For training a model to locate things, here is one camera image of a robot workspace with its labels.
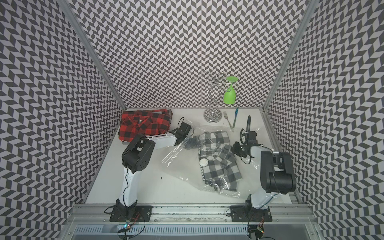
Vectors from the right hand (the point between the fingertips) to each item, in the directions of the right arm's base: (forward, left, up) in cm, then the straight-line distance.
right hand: (231, 151), depth 95 cm
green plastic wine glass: (+27, +1, +23) cm, 36 cm away
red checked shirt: (+15, +55, +13) cm, 58 cm away
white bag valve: (-8, +18, +2) cm, 20 cm away
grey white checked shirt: (-13, +7, +3) cm, 15 cm away
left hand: (+3, +19, 0) cm, 20 cm away
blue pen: (+33, -8, 0) cm, 34 cm away
